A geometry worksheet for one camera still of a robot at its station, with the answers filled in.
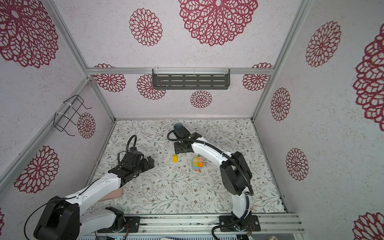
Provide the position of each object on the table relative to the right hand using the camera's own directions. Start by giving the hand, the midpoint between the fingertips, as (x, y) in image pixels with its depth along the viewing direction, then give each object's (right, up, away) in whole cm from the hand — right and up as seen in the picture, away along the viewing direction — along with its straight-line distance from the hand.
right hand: (179, 146), depth 90 cm
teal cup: (-4, +14, +21) cm, 25 cm away
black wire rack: (-57, +19, -12) cm, 62 cm away
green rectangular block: (+10, -11, -2) cm, 15 cm away
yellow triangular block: (-3, -9, +7) cm, 12 cm away
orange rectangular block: (+13, -11, -2) cm, 17 cm away
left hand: (-19, -11, -1) cm, 22 cm away
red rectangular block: (+11, -15, +1) cm, 18 cm away
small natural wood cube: (+10, -8, -2) cm, 13 cm away
